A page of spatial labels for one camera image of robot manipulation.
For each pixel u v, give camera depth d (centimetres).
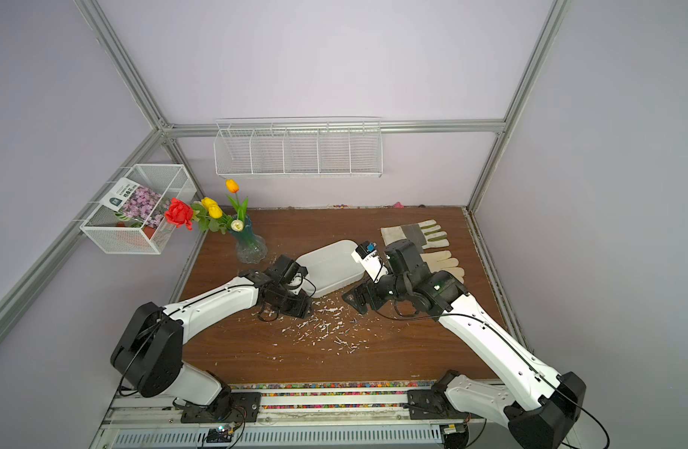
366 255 61
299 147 98
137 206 74
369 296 60
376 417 73
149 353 43
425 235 112
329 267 101
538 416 37
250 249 98
